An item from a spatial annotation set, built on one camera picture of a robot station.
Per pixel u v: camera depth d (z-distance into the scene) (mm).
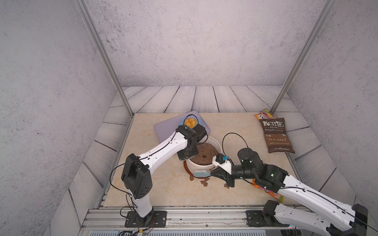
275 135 1044
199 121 1136
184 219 741
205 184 847
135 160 461
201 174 682
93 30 774
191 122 1111
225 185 612
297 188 460
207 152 865
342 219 396
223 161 564
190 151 672
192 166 760
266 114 1171
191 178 869
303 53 866
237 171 582
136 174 443
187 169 874
